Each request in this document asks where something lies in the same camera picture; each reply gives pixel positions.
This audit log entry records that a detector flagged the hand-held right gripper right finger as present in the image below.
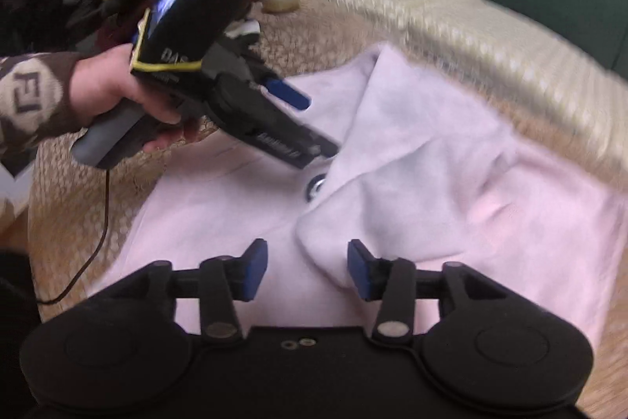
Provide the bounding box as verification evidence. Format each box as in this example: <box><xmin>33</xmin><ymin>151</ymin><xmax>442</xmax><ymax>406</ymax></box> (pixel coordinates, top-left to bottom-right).
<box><xmin>346</xmin><ymin>239</ymin><xmax>516</xmax><ymax>346</ymax></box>

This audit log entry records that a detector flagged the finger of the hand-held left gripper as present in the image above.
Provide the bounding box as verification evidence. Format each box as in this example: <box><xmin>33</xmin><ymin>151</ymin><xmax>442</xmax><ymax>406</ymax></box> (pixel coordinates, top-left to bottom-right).
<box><xmin>252</xmin><ymin>73</ymin><xmax>313</xmax><ymax>112</ymax></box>
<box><xmin>230</xmin><ymin>104</ymin><xmax>340</xmax><ymax>170</ymax></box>

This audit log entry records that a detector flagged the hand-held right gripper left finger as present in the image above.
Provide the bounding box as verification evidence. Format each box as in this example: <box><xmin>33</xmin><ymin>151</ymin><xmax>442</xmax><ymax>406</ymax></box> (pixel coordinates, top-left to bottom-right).
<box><xmin>105</xmin><ymin>238</ymin><xmax>269</xmax><ymax>344</ymax></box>

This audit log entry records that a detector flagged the light pink garment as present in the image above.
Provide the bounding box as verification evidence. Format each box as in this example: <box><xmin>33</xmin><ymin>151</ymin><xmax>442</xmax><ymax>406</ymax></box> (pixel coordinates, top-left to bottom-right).
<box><xmin>86</xmin><ymin>43</ymin><xmax>628</xmax><ymax>351</ymax></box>

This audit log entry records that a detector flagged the person's left forearm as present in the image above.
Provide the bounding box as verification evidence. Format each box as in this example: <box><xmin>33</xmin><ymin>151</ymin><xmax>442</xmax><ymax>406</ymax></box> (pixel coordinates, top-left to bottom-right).
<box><xmin>0</xmin><ymin>51</ymin><xmax>82</xmax><ymax>177</ymax></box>

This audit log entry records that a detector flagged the person's left hand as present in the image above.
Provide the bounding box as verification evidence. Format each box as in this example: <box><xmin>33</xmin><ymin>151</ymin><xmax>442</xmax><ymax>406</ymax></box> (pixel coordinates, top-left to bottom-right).
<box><xmin>69</xmin><ymin>43</ymin><xmax>203</xmax><ymax>155</ymax></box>

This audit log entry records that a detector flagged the black white striped garment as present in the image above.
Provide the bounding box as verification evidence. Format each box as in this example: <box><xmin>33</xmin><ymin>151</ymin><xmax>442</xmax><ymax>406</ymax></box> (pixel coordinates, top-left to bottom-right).
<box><xmin>223</xmin><ymin>19</ymin><xmax>262</xmax><ymax>49</ymax></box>

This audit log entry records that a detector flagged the sofa with cream houndstooth cover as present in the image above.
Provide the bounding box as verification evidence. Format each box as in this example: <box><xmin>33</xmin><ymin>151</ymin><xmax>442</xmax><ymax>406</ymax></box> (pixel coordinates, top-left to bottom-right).
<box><xmin>260</xmin><ymin>0</ymin><xmax>628</xmax><ymax>184</ymax></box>

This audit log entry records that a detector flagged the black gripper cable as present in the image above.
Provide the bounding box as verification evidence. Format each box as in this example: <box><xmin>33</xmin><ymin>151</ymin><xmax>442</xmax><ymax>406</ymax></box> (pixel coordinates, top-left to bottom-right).
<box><xmin>37</xmin><ymin>164</ymin><xmax>111</xmax><ymax>306</ymax></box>

